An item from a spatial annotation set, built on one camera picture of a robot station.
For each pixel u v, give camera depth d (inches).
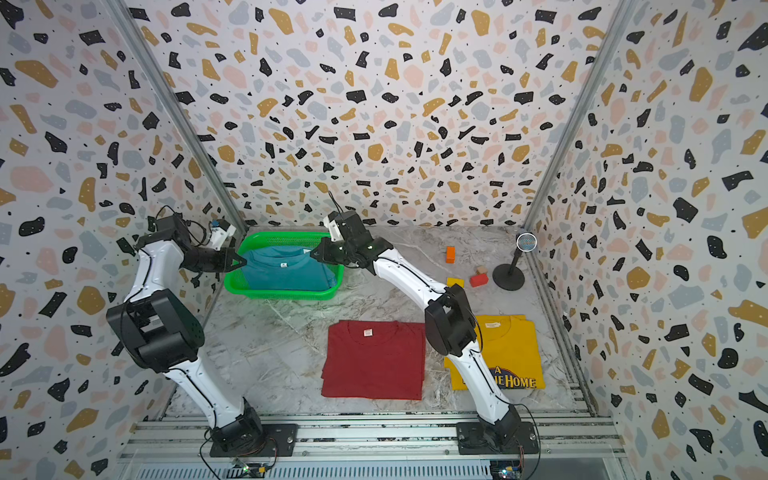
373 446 28.9
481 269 42.3
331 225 32.3
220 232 32.1
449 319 22.8
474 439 29.4
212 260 30.6
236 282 38.3
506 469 28.0
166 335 20.1
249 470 27.6
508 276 41.6
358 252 27.8
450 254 44.3
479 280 41.7
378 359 34.7
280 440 28.9
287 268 35.1
